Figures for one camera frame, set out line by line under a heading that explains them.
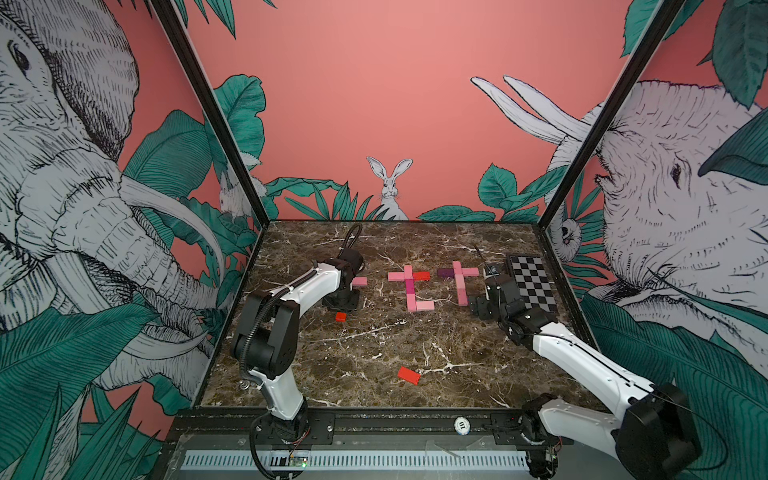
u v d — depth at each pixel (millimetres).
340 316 881
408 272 1043
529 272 1016
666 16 692
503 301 626
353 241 1145
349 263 700
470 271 1065
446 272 1065
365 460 702
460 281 1029
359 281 1011
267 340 471
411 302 954
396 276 1051
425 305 961
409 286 1011
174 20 705
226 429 749
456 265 1074
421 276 1049
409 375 833
